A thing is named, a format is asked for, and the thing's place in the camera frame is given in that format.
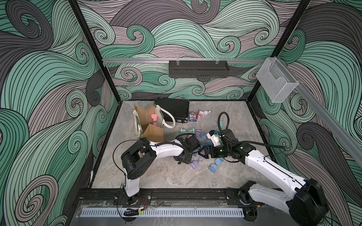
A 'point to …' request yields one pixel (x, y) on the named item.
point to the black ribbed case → (178, 108)
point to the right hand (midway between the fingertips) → (203, 153)
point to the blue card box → (193, 116)
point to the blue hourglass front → (212, 167)
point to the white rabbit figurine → (205, 112)
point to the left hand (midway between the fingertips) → (186, 158)
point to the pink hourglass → (154, 117)
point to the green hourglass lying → (190, 130)
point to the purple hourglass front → (194, 164)
